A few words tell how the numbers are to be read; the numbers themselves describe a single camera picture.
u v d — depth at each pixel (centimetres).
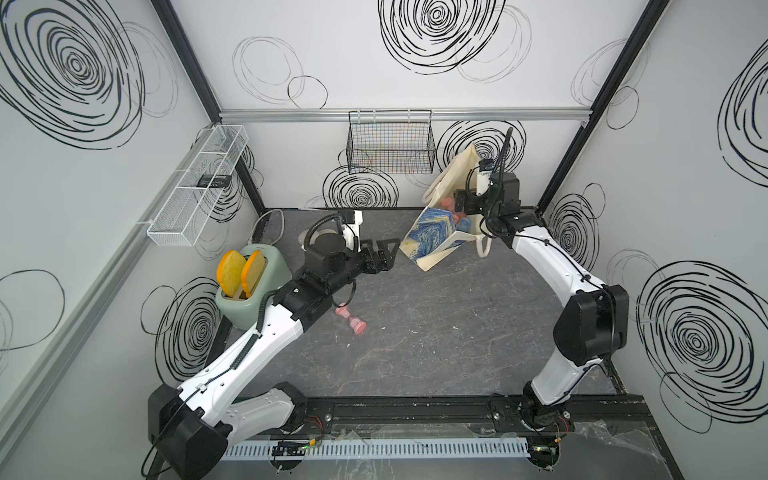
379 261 62
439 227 91
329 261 51
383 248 61
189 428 37
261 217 121
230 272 78
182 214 73
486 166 73
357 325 86
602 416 77
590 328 46
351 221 62
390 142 124
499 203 65
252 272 77
